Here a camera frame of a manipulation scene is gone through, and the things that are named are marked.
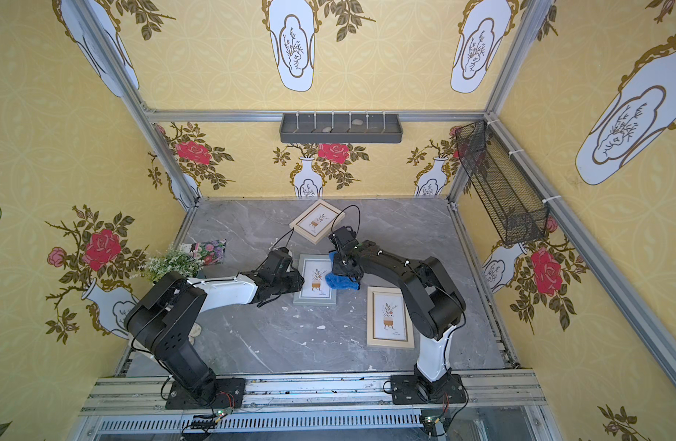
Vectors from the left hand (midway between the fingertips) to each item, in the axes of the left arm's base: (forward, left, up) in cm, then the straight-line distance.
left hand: (304, 282), depth 96 cm
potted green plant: (-1, +37, +18) cm, 41 cm away
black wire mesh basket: (+9, -67, +26) cm, 73 cm away
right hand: (+2, -12, +4) cm, 13 cm away
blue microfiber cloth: (-3, -11, +7) cm, 14 cm away
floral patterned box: (+14, +36, 0) cm, 39 cm away
